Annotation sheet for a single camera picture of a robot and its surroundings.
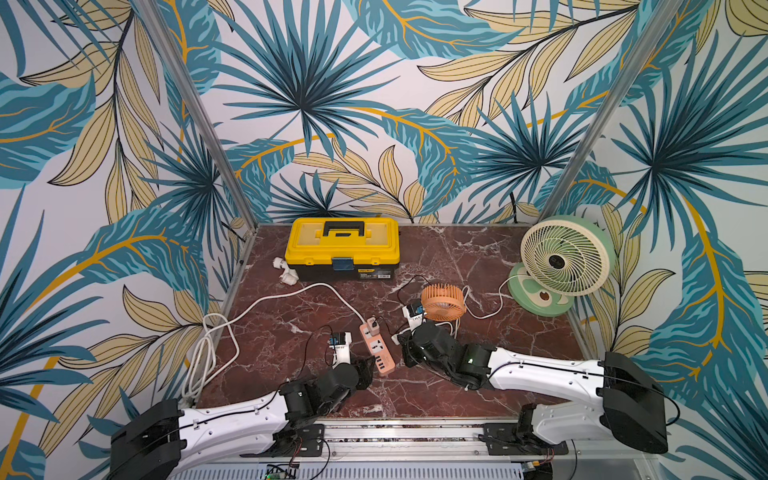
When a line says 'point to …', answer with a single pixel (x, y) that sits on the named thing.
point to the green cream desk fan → (563, 257)
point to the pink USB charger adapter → (373, 330)
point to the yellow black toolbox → (337, 249)
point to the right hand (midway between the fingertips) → (398, 337)
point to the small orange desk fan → (443, 301)
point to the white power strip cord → (218, 345)
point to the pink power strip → (384, 360)
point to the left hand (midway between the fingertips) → (368, 363)
